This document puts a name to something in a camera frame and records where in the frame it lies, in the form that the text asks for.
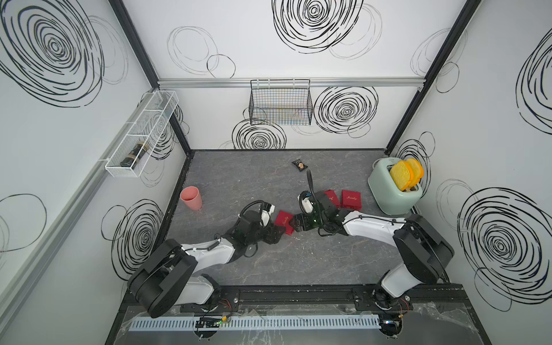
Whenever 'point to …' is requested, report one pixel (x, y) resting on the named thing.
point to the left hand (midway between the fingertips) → (278, 226)
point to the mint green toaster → (386, 192)
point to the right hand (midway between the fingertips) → (296, 220)
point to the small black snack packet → (300, 164)
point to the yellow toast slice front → (400, 174)
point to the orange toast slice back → (418, 171)
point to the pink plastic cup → (190, 195)
